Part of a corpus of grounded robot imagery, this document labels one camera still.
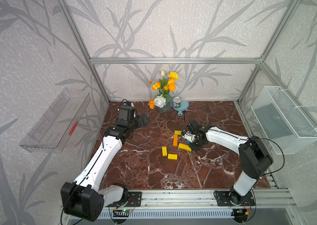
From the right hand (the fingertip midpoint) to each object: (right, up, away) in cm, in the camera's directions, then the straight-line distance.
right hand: (194, 144), depth 91 cm
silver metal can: (-10, +30, +23) cm, 39 cm away
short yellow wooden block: (-15, -7, -3) cm, 16 cm away
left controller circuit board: (-40, -31, -20) cm, 54 cm away
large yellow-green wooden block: (-10, +7, +8) cm, 15 cm away
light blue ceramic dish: (-3, +27, +26) cm, 38 cm away
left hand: (-33, +18, -12) cm, 40 cm away
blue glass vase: (-18, +34, +9) cm, 39 cm away
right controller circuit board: (+20, -31, -20) cm, 42 cm away
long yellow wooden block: (-7, -2, +2) cm, 7 cm away
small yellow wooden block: (-20, -5, -1) cm, 20 cm away
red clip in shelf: (-62, +14, -26) cm, 69 cm away
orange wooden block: (-12, +2, +5) cm, 13 cm away
